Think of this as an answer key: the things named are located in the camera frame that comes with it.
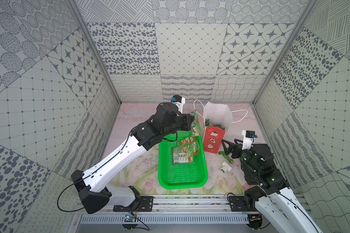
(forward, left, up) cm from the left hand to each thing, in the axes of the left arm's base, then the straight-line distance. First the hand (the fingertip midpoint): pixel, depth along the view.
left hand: (195, 113), depth 63 cm
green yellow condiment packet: (+6, -1, -33) cm, 34 cm away
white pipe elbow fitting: (-10, -20, -37) cm, 43 cm away
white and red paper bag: (+19, -18, -27) cm, 38 cm away
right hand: (-3, -18, -19) cm, 26 cm away
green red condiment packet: (-4, 0, -5) cm, 6 cm away
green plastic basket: (-14, +4, -39) cm, 42 cm away
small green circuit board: (-35, +31, -39) cm, 62 cm away
